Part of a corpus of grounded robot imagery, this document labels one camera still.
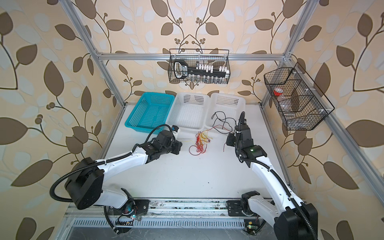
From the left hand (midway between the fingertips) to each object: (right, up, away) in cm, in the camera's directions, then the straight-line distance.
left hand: (183, 142), depth 85 cm
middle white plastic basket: (+2, +20, +30) cm, 36 cm away
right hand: (+28, +4, -4) cm, 28 cm away
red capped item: (+52, +29, -5) cm, 60 cm away
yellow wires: (+13, +2, +10) cm, 16 cm away
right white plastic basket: (+26, +19, +15) cm, 36 cm away
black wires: (+27, +12, +19) cm, 35 cm away
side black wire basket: (+60, +21, -13) cm, 65 cm away
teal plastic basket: (-28, +20, +31) cm, 46 cm away
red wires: (+10, -4, +9) cm, 14 cm away
